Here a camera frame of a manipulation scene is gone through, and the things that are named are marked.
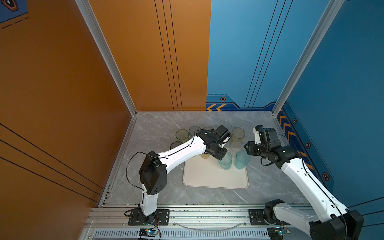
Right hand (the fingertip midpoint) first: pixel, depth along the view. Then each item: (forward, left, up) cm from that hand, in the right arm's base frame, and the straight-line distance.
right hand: (246, 146), depth 79 cm
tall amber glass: (+12, +1, -6) cm, 13 cm away
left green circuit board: (-36, +50, -19) cm, 65 cm away
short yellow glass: (+2, +22, -14) cm, 26 cm away
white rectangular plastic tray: (-7, +24, -17) cm, 30 cm away
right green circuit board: (-36, -11, -20) cm, 43 cm away
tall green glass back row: (+10, +36, -3) cm, 37 cm away
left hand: (-2, +13, -4) cm, 14 cm away
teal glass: (0, -1, -15) cm, 15 cm away
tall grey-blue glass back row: (+15, +29, -3) cm, 33 cm away
